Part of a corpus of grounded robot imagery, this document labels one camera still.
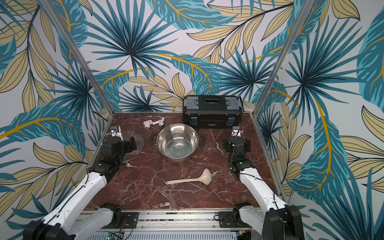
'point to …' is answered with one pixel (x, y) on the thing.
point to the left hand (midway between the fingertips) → (124, 140)
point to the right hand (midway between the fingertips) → (238, 137)
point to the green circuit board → (112, 238)
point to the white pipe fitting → (148, 122)
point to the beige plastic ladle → (206, 177)
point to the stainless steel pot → (177, 142)
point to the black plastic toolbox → (212, 111)
